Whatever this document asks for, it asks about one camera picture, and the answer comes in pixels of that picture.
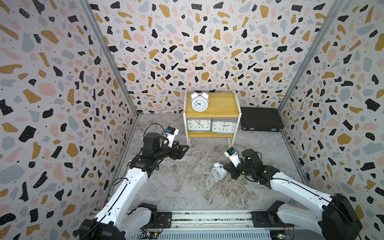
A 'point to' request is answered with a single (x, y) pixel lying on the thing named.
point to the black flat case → (261, 119)
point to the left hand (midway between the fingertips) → (183, 144)
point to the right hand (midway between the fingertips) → (224, 166)
